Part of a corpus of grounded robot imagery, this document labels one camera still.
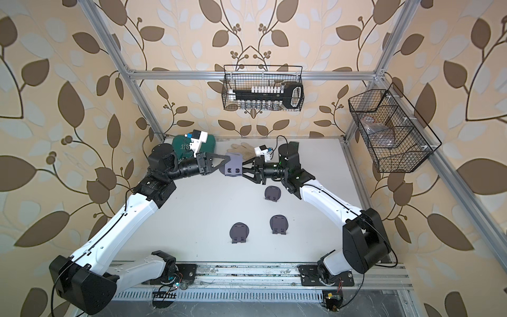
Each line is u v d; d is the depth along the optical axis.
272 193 0.96
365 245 0.42
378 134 0.69
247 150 1.15
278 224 0.87
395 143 0.74
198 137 0.61
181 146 0.62
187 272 0.75
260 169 0.64
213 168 0.61
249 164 0.68
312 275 0.74
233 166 0.65
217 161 0.70
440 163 0.57
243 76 0.91
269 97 0.84
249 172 0.67
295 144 1.16
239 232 0.85
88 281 0.37
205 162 0.57
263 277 0.75
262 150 0.74
